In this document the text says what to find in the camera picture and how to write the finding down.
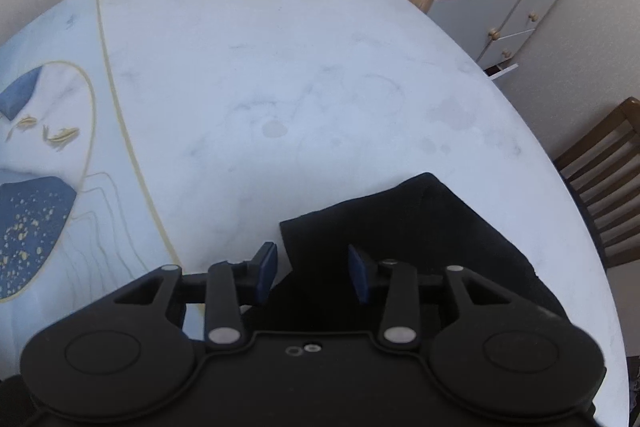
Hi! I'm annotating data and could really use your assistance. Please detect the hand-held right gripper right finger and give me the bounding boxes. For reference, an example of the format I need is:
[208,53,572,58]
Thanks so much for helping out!
[347,244,524,349]

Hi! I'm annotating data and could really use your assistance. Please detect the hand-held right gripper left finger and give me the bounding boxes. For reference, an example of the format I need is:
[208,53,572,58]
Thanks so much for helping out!
[114,241,279,349]

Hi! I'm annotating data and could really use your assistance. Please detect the black sweater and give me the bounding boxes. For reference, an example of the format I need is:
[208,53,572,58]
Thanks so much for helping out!
[245,172,566,343]

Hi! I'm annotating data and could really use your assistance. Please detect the white marble-print table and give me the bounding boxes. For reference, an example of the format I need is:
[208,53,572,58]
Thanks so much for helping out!
[0,0,630,427]

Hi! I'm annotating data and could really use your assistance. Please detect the grey cabinet with knobs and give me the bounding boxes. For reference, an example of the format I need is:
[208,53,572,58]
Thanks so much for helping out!
[427,0,567,82]

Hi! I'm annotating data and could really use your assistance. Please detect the wooden chair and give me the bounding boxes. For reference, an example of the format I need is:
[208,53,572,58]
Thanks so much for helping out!
[552,97,640,269]

